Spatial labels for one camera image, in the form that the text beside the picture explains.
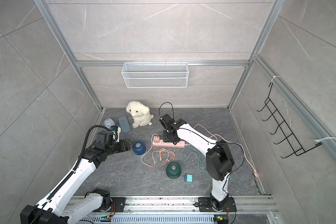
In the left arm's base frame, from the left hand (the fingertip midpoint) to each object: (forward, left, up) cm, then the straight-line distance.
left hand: (129, 141), depth 80 cm
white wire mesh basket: (+48, -15, +13) cm, 51 cm away
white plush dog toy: (+22, -4, -1) cm, 23 cm away
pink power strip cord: (-14, -79, -20) cm, 83 cm away
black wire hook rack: (-10, -81, +15) cm, 83 cm away
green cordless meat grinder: (-16, -26, -6) cm, 31 cm away
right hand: (+4, -24, -6) cm, 25 cm away
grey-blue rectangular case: (+23, +10, -13) cm, 28 cm away
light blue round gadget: (+22, +20, -9) cm, 31 cm away
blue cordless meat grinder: (-2, -5, -6) cm, 8 cm away
